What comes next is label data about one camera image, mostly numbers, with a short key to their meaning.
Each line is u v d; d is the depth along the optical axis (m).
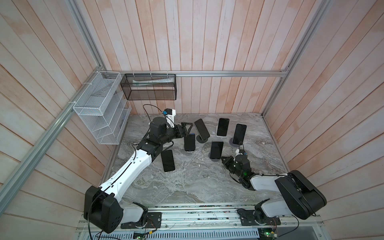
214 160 0.95
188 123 0.69
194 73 0.99
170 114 0.67
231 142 1.04
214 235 0.70
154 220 0.73
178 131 0.65
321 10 0.69
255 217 0.72
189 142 0.92
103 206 0.39
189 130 0.69
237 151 0.86
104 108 0.73
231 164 0.81
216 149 0.91
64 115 0.62
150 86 1.04
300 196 0.45
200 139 1.01
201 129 1.00
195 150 0.99
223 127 1.01
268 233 0.71
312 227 0.73
